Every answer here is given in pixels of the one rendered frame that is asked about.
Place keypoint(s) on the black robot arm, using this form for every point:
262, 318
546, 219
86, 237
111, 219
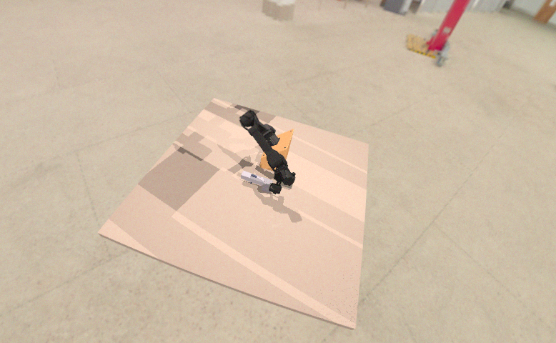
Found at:
265, 136

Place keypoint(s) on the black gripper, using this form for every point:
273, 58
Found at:
276, 188

